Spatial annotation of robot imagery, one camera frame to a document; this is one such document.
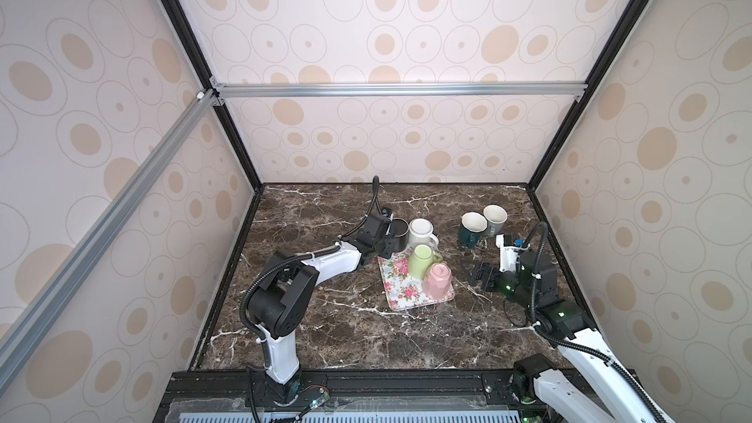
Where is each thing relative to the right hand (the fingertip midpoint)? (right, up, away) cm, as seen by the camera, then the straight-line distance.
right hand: (483, 262), depth 77 cm
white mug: (-14, +6, +18) cm, 24 cm away
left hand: (-23, +5, +17) cm, 29 cm away
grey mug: (+12, +12, +23) cm, 29 cm away
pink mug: (-11, -7, +6) cm, 14 cm away
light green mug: (-15, 0, +11) cm, 18 cm away
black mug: (-21, +8, +19) cm, 30 cm away
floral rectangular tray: (-21, -11, +15) cm, 28 cm away
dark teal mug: (+3, +8, +21) cm, 23 cm away
